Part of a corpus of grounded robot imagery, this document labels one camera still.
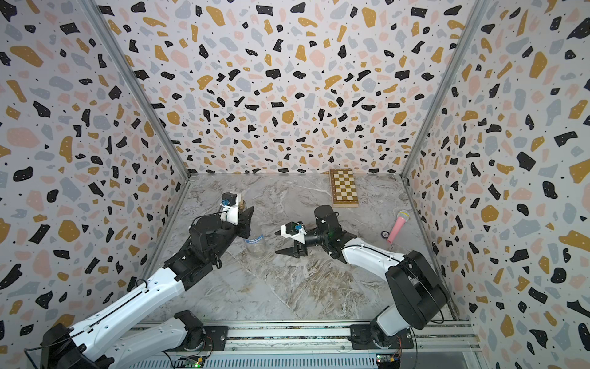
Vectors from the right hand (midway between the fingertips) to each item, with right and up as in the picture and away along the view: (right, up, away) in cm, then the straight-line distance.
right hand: (280, 241), depth 76 cm
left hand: (-9, +12, -4) cm, 15 cm away
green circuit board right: (+34, -37, -5) cm, 50 cm away
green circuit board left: (-27, -36, -6) cm, 45 cm away
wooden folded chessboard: (+27, +19, +37) cm, 49 cm away
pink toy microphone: (+51, +5, +26) cm, 58 cm away
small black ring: (+42, -2, +24) cm, 48 cm away
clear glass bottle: (-11, -4, +13) cm, 18 cm away
